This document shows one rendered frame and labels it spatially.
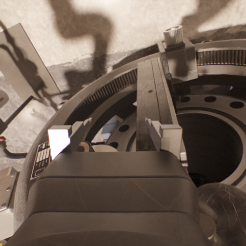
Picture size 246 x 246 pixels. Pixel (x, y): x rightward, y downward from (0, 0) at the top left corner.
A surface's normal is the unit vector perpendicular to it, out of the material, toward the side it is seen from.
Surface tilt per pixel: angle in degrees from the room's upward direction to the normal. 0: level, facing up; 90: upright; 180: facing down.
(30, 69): 0
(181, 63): 2
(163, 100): 90
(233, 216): 90
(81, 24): 0
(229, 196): 90
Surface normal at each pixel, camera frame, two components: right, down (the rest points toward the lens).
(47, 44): -0.11, 0.63
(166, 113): -0.32, -0.75
